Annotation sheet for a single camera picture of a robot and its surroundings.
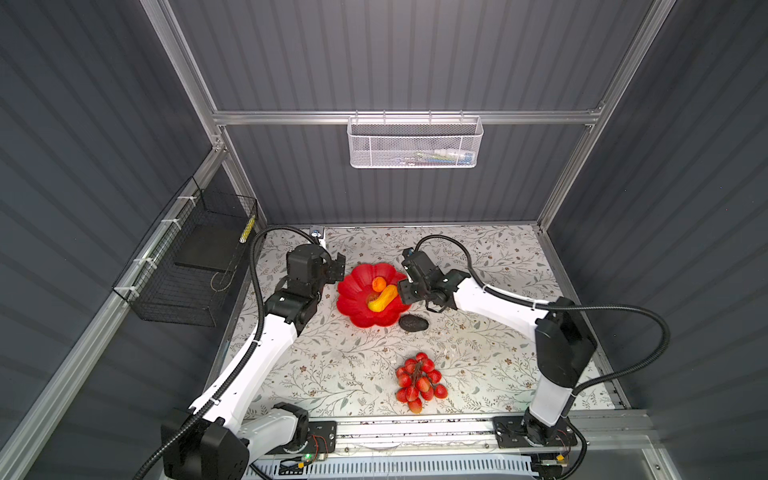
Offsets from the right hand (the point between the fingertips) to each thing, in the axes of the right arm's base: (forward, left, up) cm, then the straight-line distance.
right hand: (408, 288), depth 89 cm
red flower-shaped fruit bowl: (+6, +19, -10) cm, 22 cm away
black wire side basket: (-6, +56, +18) cm, 59 cm away
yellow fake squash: (+2, +6, -6) cm, 9 cm away
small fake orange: (+6, +10, -7) cm, 14 cm away
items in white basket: (+35, -10, +22) cm, 42 cm away
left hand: (+1, +24, +16) cm, 29 cm away
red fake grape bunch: (-25, -2, -5) cm, 26 cm away
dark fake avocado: (-8, -1, -7) cm, 11 cm away
